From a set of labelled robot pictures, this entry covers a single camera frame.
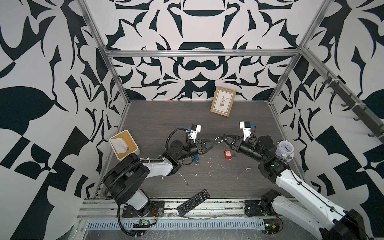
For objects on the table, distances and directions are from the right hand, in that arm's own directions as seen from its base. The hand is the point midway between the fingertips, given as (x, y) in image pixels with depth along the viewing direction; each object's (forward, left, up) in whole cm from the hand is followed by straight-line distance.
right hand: (221, 138), depth 68 cm
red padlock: (+5, -7, -25) cm, 27 cm away
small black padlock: (0, +1, -2) cm, 2 cm away
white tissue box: (+9, +56, -21) cm, 60 cm away
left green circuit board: (-29, +37, -29) cm, 56 cm away
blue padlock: (+3, +11, -27) cm, 30 cm away
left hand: (-2, +1, 0) cm, 2 cm away
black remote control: (-21, +14, -26) cm, 36 cm away
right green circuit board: (-31, -23, -29) cm, 48 cm away
